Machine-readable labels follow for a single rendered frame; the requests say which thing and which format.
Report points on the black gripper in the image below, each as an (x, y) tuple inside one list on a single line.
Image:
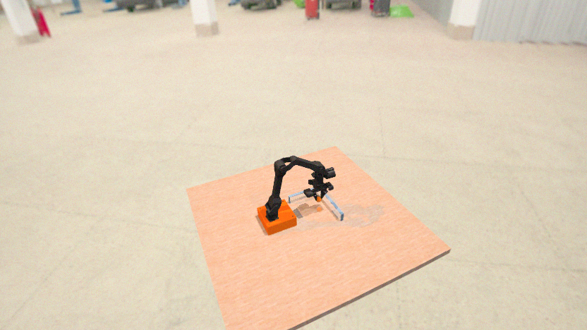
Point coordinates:
[(318, 187)]

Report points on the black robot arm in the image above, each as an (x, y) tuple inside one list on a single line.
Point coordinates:
[(275, 202)]

